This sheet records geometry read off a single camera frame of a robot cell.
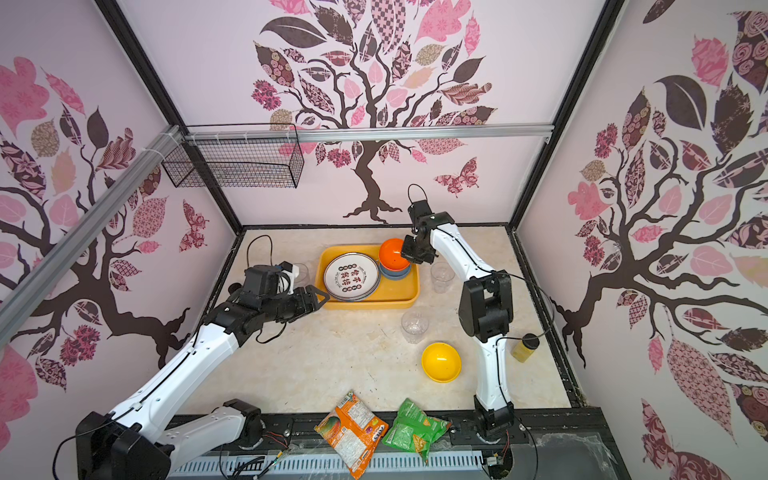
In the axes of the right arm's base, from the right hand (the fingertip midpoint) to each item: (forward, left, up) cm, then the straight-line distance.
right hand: (408, 254), depth 95 cm
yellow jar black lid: (-30, -30, -6) cm, 43 cm away
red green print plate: (-2, +20, -10) cm, 22 cm away
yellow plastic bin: (-8, +4, -11) cm, 14 cm away
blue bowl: (-2, +4, -9) cm, 10 cm away
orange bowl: (-1, +6, 0) cm, 6 cm away
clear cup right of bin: (-1, -12, -10) cm, 16 cm away
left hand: (-21, +24, +5) cm, 32 cm away
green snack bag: (-48, 0, -7) cm, 49 cm away
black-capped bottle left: (-9, +56, -4) cm, 57 cm away
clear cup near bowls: (-20, -1, -9) cm, 22 cm away
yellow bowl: (-31, -8, -11) cm, 34 cm away
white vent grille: (-55, +24, -13) cm, 61 cm away
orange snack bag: (-48, +15, -10) cm, 52 cm away
